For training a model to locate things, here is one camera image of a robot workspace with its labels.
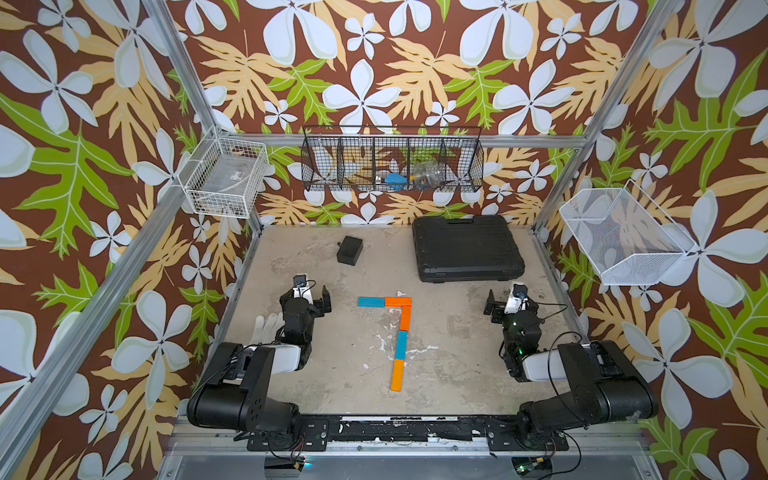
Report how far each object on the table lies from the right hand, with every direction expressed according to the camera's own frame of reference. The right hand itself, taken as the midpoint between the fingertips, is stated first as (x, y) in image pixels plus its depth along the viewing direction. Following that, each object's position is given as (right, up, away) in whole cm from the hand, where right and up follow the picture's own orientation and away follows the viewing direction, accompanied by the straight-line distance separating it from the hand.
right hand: (506, 291), depth 90 cm
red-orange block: (-31, -9, +6) cm, 32 cm away
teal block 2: (-32, -16, 0) cm, 36 cm away
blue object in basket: (-34, +34, +4) cm, 48 cm away
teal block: (-42, -5, +9) cm, 43 cm away
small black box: (-50, +13, +22) cm, 56 cm away
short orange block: (-33, -5, +9) cm, 34 cm away
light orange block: (-34, -23, -6) cm, 41 cm away
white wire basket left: (-84, +35, -3) cm, 91 cm away
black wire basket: (-35, +44, +8) cm, 56 cm away
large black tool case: (-12, +13, +18) cm, 25 cm away
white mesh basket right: (+28, +16, -10) cm, 34 cm away
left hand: (-61, +2, +1) cm, 61 cm away
